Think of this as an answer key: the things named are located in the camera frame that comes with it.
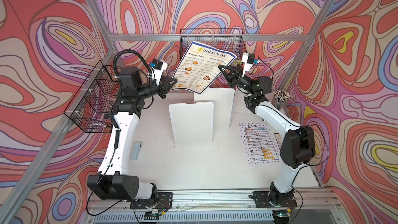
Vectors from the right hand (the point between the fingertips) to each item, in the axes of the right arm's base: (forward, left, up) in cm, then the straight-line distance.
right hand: (217, 70), depth 66 cm
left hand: (-3, +18, -2) cm, 18 cm away
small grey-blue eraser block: (-17, +45, -41) cm, 63 cm away
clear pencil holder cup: (+9, -42, -28) cm, 51 cm away
